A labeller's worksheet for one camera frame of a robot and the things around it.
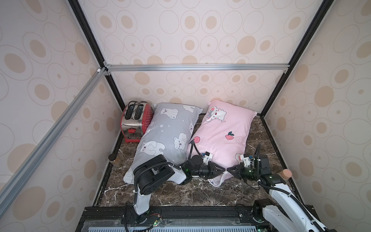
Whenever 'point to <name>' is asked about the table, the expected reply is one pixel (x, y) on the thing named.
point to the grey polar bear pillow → (166, 132)
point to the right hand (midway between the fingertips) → (232, 169)
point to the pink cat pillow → (223, 132)
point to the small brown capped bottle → (112, 158)
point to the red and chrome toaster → (136, 118)
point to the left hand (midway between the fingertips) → (228, 174)
